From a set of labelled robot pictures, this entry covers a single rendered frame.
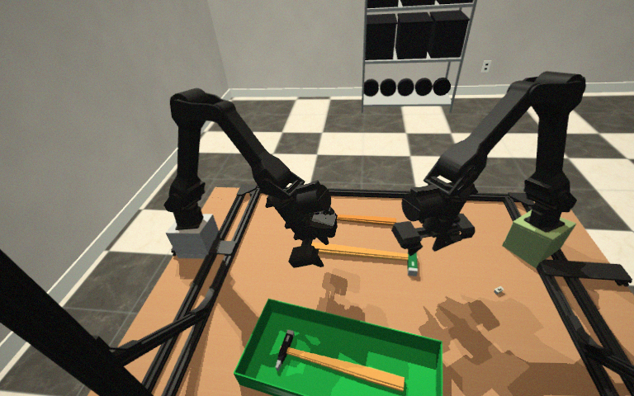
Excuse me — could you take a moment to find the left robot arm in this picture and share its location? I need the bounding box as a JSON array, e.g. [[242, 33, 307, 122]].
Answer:
[[164, 88, 338, 240]]

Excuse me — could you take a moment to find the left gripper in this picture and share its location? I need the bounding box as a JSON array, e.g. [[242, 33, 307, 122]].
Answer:
[[284, 214, 329, 268]]

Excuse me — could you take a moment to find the green bin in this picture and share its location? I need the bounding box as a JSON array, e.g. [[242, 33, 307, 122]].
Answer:
[[236, 299, 442, 396]]

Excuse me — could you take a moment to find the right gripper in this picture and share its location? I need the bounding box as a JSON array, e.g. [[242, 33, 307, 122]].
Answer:
[[391, 214, 476, 256]]

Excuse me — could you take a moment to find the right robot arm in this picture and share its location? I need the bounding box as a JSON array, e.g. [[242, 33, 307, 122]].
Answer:
[[402, 71, 586, 233]]

